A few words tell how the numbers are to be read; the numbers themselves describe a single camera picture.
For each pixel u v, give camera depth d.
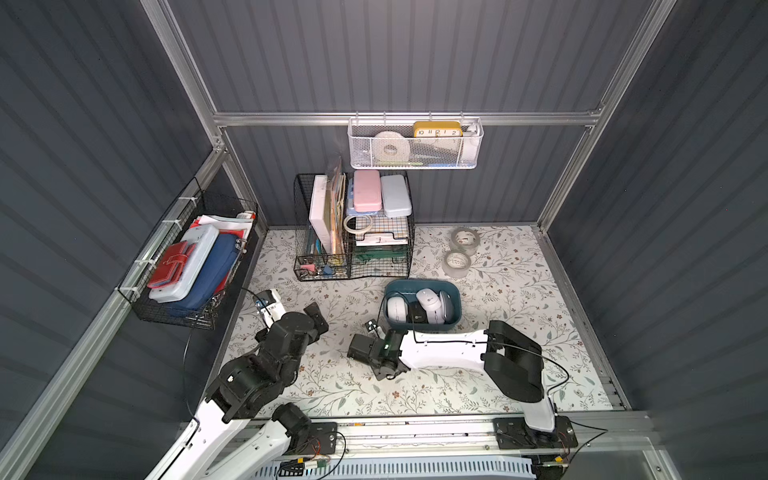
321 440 0.73
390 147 0.86
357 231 0.92
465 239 1.16
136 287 0.59
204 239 0.69
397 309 0.94
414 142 0.89
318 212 0.91
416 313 0.94
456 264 1.09
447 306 0.95
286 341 0.48
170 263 0.63
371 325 0.77
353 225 0.96
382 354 0.61
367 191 0.94
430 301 0.93
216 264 0.69
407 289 0.99
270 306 0.56
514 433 0.74
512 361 0.50
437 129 0.87
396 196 0.99
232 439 0.44
